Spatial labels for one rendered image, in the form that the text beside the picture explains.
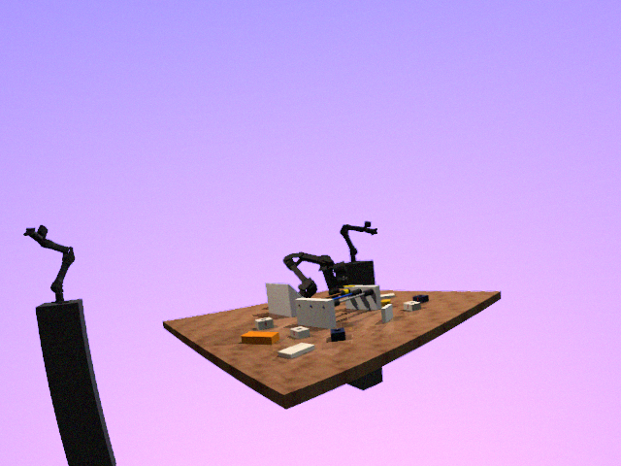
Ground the orange rectangular block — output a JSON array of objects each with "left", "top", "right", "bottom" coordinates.
[{"left": 242, "top": 331, "right": 279, "bottom": 344}]

